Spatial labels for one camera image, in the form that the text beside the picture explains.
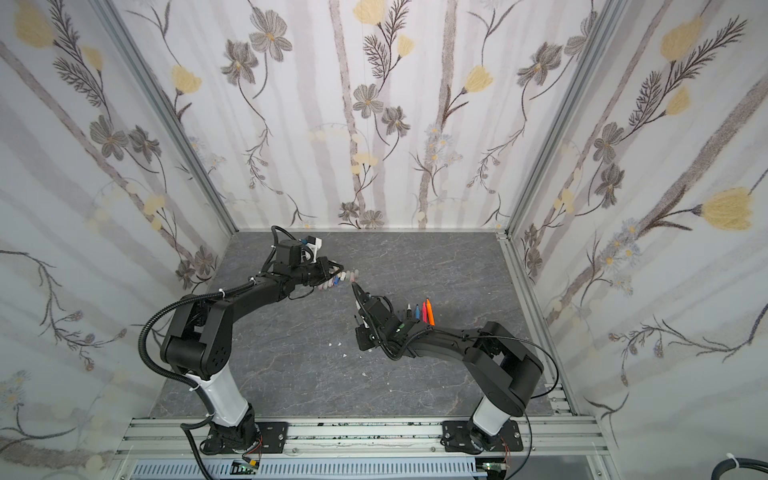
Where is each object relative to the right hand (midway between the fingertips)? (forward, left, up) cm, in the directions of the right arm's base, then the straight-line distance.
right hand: (351, 325), depth 85 cm
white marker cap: (+22, +5, -8) cm, 24 cm away
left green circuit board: (-34, +24, -10) cm, 43 cm away
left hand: (+19, +6, +6) cm, 21 cm away
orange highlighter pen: (+9, -25, -7) cm, 28 cm away
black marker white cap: (+9, -18, -8) cm, 22 cm away
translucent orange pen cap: (+24, +1, -9) cm, 26 cm away
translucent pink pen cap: (+23, +2, -10) cm, 25 cm away
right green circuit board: (-33, -38, -5) cm, 50 cm away
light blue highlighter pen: (+9, -21, -8) cm, 24 cm away
